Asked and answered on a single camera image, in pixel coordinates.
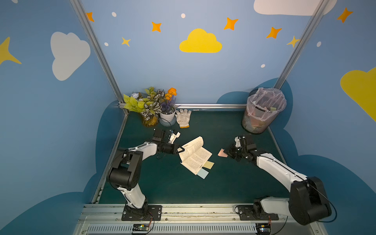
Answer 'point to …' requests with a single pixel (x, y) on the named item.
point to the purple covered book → (194, 155)
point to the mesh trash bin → (257, 127)
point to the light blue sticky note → (202, 173)
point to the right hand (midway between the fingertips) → (225, 148)
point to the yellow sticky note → (208, 164)
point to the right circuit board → (263, 228)
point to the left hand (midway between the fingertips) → (184, 148)
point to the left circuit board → (140, 227)
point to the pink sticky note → (222, 153)
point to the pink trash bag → (264, 103)
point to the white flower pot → (168, 120)
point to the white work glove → (183, 117)
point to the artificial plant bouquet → (151, 103)
